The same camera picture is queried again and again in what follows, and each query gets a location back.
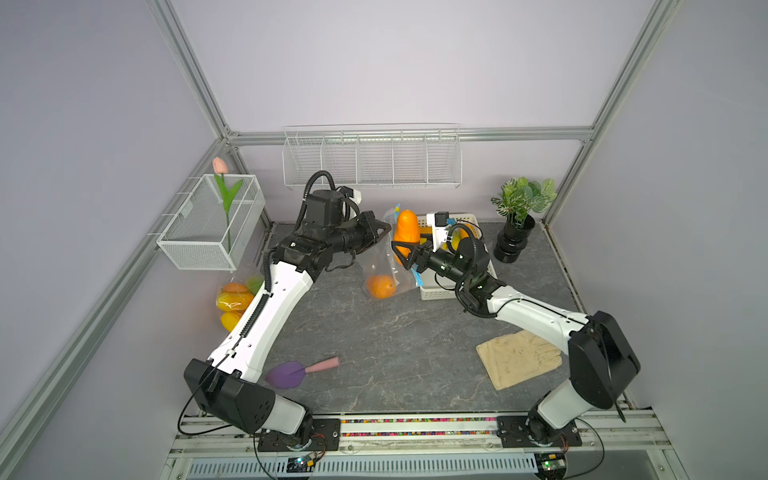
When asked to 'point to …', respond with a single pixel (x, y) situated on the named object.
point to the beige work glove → (514, 358)
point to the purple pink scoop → (289, 375)
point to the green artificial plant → (519, 196)
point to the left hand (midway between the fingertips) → (394, 228)
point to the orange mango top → (407, 229)
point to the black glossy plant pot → (513, 239)
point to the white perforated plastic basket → (429, 290)
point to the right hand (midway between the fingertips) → (397, 238)
